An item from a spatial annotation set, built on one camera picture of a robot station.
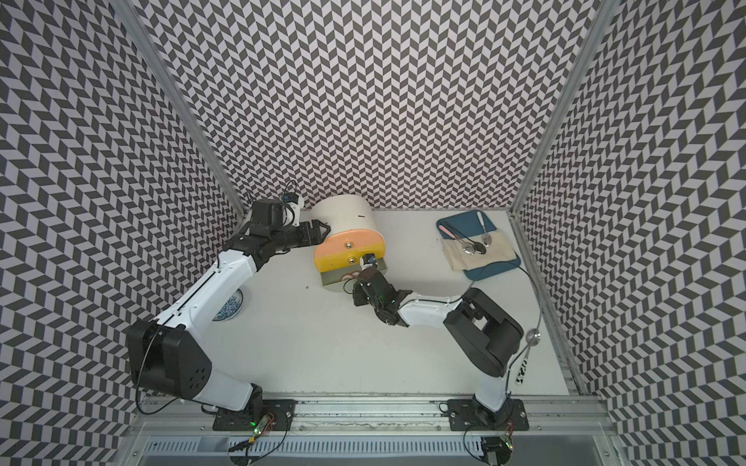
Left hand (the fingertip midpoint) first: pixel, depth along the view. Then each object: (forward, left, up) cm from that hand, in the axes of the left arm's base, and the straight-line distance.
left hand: (320, 232), depth 83 cm
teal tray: (+23, -50, -22) cm, 60 cm away
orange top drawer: (-2, -8, -1) cm, 8 cm away
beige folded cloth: (+10, -61, -22) cm, 66 cm away
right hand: (-8, -10, -17) cm, 22 cm away
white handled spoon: (+15, -56, -21) cm, 62 cm away
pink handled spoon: (+10, -49, -22) cm, 54 cm away
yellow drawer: (-3, -7, -9) cm, 12 cm away
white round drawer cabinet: (+8, -5, 0) cm, 10 cm away
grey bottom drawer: (-4, -4, -17) cm, 18 cm away
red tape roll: (-3, -7, -19) cm, 21 cm away
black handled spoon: (+10, -53, -22) cm, 58 cm away
